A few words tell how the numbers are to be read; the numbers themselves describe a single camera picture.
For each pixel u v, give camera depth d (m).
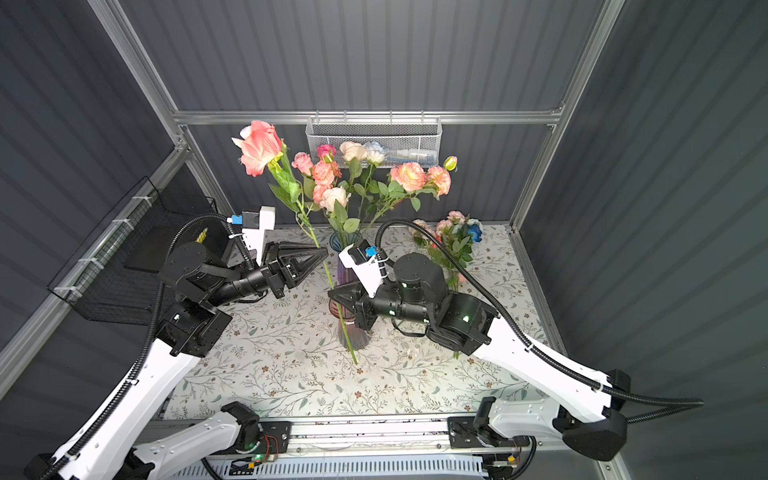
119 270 0.70
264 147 0.43
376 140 0.80
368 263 0.47
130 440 0.40
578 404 0.38
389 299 0.48
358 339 0.95
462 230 1.09
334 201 0.71
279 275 0.47
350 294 0.51
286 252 0.47
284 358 0.87
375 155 0.79
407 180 0.68
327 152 0.72
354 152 0.77
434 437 0.75
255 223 0.45
